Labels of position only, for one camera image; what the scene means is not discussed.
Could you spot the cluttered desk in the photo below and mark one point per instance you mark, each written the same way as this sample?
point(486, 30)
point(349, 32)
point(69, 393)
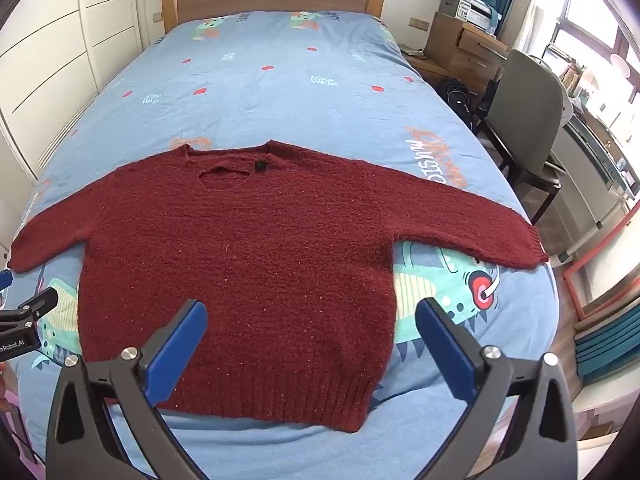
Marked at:
point(600, 145)

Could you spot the black bag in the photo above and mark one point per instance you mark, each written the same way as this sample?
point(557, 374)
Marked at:
point(457, 97)

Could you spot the grey chair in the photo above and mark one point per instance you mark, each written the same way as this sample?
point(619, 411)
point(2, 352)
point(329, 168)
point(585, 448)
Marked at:
point(525, 110)

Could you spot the dark red knit sweater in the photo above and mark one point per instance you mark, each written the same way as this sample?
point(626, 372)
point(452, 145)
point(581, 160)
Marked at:
point(250, 260)

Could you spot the white printer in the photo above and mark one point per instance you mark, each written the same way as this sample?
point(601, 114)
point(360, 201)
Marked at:
point(467, 7)

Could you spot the blue printed bed sheet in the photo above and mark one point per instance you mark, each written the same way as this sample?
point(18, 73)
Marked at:
point(300, 85)

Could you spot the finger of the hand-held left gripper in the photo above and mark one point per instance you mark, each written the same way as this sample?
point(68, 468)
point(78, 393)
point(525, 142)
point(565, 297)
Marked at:
point(42, 301)
point(4, 279)

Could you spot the wooden nightstand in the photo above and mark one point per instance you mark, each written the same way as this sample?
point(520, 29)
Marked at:
point(425, 66)

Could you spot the white wardrobe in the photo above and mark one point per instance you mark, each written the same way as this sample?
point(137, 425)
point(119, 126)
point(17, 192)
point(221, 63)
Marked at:
point(60, 50)

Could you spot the wooden drawer cabinet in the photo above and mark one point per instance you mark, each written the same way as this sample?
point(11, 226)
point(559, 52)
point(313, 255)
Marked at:
point(465, 50)

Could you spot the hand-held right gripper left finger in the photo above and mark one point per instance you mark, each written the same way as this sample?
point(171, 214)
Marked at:
point(179, 347)

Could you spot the window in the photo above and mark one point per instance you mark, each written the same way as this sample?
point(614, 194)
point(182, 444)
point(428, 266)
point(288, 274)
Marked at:
point(600, 15)

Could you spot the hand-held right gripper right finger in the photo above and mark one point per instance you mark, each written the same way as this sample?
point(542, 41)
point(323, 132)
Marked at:
point(446, 347)

